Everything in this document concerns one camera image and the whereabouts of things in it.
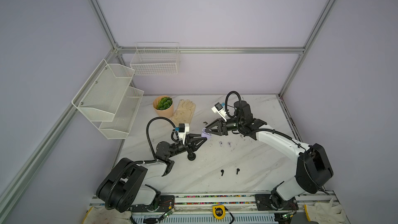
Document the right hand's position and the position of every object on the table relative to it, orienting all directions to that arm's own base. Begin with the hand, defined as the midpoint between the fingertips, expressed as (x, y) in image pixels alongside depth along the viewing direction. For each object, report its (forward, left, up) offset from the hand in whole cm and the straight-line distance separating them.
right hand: (206, 130), depth 72 cm
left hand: (-3, 0, -2) cm, 4 cm away
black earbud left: (-10, -9, -25) cm, 28 cm away
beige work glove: (+30, +17, -24) cm, 42 cm away
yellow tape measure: (-29, -6, -23) cm, 38 cm away
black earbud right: (-10, -17, -25) cm, 32 cm away
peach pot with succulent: (+27, +29, -13) cm, 42 cm away
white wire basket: (+47, +32, +10) cm, 58 cm away
